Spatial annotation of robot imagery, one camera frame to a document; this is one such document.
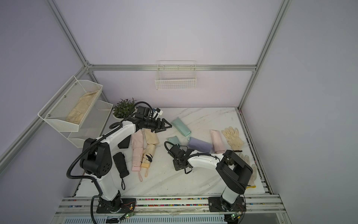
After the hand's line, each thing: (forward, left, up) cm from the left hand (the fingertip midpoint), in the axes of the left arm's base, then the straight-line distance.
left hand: (168, 128), depth 86 cm
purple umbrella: (-4, -21, -15) cm, 26 cm away
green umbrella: (+1, -3, -15) cm, 15 cm away
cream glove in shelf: (+5, +49, +13) cm, 51 cm away
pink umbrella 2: (-4, -34, -14) cm, 37 cm away
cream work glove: (+2, -47, -17) cm, 50 cm away
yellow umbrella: (-11, +13, -13) cm, 21 cm away
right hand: (-17, -8, -17) cm, 26 cm away
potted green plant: (+16, +33, +2) cm, 36 cm away
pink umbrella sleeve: (-2, +23, -15) cm, 27 cm away
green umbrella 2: (+15, -6, -15) cm, 22 cm away
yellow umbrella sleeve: (+4, +14, -16) cm, 22 cm away
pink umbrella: (-13, +21, -16) cm, 29 cm away
